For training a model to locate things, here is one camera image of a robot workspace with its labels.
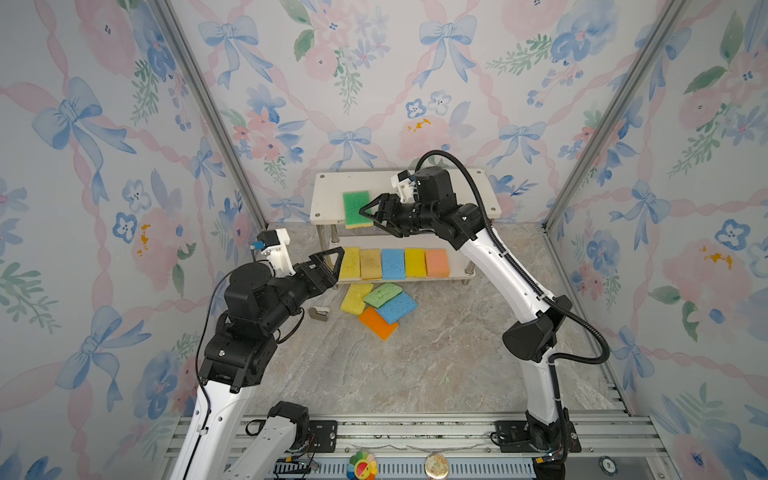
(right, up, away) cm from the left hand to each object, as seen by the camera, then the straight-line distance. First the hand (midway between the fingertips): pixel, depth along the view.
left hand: (333, 251), depth 59 cm
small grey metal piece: (-11, -19, +36) cm, 42 cm away
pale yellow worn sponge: (+5, -2, +39) cm, 40 cm away
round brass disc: (+22, -50, +11) cm, 56 cm away
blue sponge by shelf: (+14, -18, +35) cm, 42 cm away
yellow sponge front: (+20, -3, +39) cm, 44 cm away
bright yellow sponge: (-1, -4, +38) cm, 39 cm away
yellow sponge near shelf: (0, -15, +39) cm, 42 cm away
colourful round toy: (+5, -49, +10) cm, 51 cm away
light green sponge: (+9, -13, +37) cm, 40 cm away
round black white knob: (+63, -50, +11) cm, 81 cm away
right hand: (+5, +9, +12) cm, 16 cm away
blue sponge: (+12, -4, +39) cm, 41 cm away
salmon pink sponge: (+27, -3, +38) cm, 46 cm away
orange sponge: (+7, -21, +33) cm, 40 cm away
